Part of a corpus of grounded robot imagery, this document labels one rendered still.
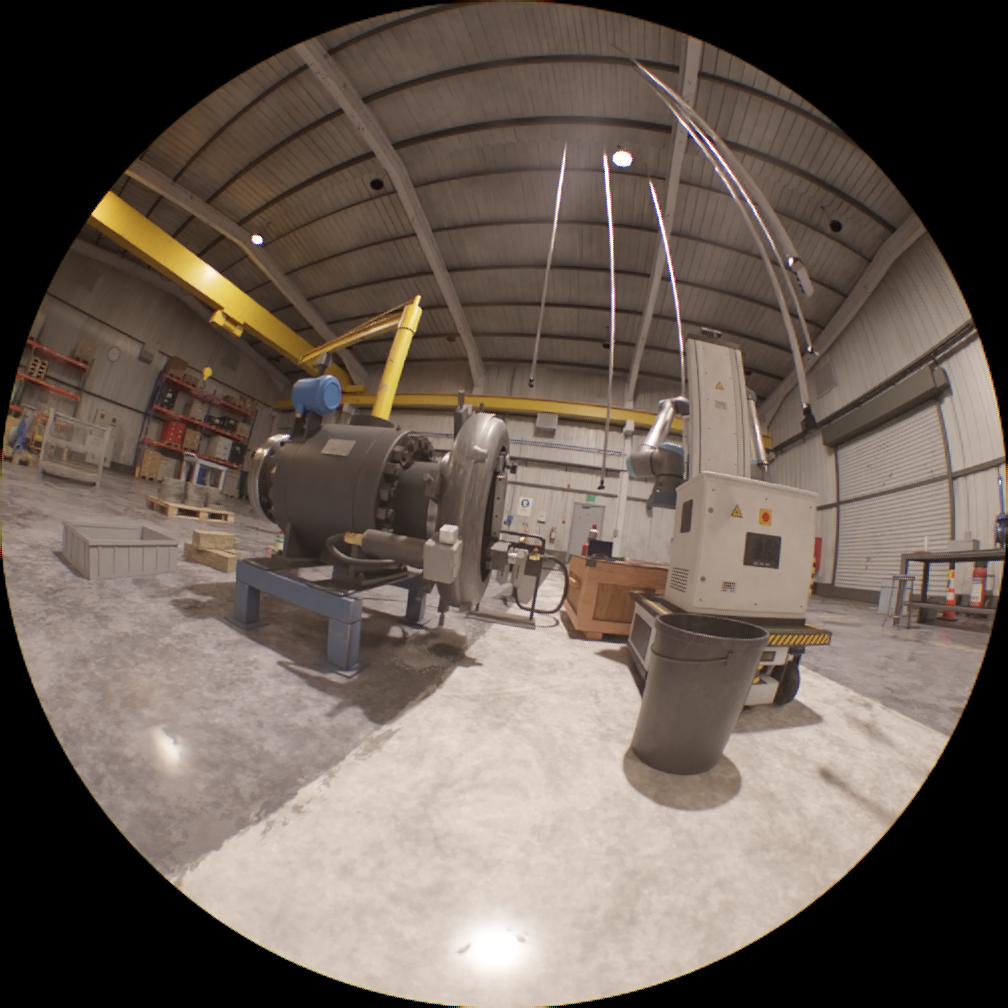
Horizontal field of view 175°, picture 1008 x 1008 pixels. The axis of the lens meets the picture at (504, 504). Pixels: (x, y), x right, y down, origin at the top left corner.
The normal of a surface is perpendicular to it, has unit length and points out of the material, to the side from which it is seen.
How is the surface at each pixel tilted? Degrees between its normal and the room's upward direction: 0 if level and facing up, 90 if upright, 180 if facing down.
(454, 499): 91
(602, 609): 90
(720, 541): 90
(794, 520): 90
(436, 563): 113
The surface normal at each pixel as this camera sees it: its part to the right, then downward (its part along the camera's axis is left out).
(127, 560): 0.98, 0.17
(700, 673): -0.70, -0.13
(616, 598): -0.08, -0.11
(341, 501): -0.11, 0.10
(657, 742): -0.88, -0.14
